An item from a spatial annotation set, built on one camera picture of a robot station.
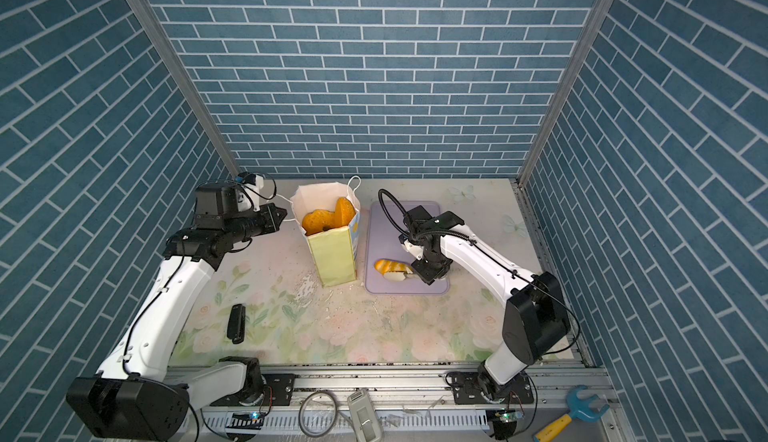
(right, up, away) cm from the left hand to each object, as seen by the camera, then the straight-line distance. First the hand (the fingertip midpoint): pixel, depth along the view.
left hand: (287, 210), depth 75 cm
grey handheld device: (+21, -48, -6) cm, 53 cm away
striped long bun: (+26, -19, +15) cm, 36 cm away
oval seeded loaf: (+13, -1, +9) cm, 16 cm away
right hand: (+37, -17, +8) cm, 41 cm away
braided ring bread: (+4, -3, +16) cm, 16 cm away
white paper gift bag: (+12, -11, +3) cm, 16 cm away
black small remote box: (-17, -32, +7) cm, 36 cm away
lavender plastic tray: (+25, -4, +2) cm, 25 cm away
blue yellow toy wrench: (+71, -47, -6) cm, 86 cm away
